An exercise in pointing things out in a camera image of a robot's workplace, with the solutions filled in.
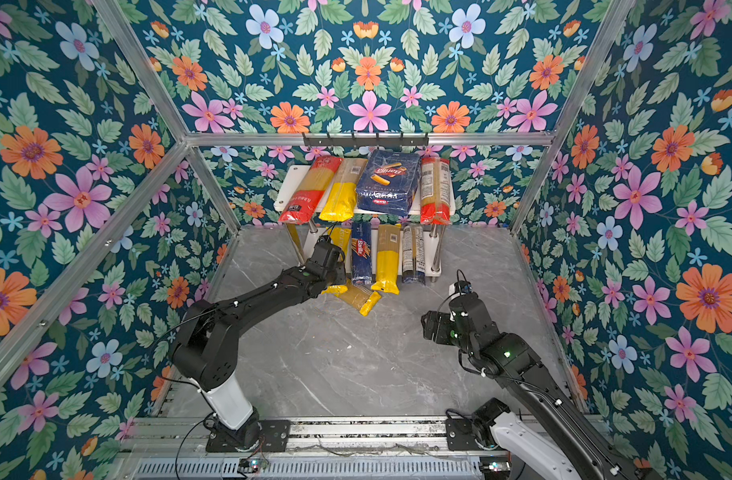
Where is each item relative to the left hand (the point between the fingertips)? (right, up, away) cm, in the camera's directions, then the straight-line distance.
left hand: (343, 261), depth 91 cm
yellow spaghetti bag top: (+5, -12, +5) cm, 14 cm away
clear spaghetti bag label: (+23, +2, +9) cm, 24 cm away
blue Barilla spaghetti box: (+5, +3, +7) cm, 9 cm away
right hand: (+25, -14, -18) cm, 34 cm away
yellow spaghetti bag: (-2, +8, +7) cm, 11 cm away
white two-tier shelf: (+11, +17, +31) cm, 38 cm away
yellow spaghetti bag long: (+14, +2, +8) cm, 16 cm away
